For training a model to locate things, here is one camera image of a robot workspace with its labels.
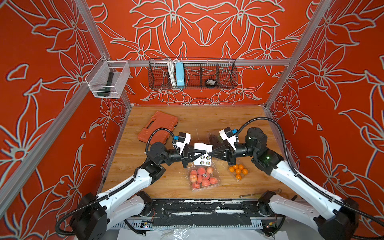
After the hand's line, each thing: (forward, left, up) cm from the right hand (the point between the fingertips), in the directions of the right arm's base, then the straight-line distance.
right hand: (210, 153), depth 60 cm
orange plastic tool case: (+40, +33, -26) cm, 58 cm away
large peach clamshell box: (-1, +1, -26) cm, 26 cm away
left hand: (+1, +2, 0) cm, 3 cm away
